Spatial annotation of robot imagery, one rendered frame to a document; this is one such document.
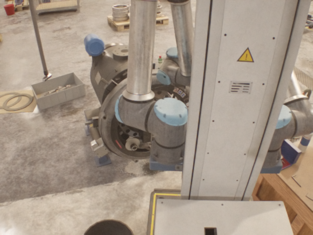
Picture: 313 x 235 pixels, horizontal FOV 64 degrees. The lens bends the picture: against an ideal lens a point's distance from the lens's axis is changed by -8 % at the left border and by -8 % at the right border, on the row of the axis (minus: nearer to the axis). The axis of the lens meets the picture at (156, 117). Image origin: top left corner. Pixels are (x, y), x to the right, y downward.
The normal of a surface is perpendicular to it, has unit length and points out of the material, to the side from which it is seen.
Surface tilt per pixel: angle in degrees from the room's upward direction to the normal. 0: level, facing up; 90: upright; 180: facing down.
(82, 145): 0
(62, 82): 90
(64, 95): 90
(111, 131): 90
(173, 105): 5
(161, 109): 5
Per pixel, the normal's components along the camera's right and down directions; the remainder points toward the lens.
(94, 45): 0.39, 0.55
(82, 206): 0.00, -0.81
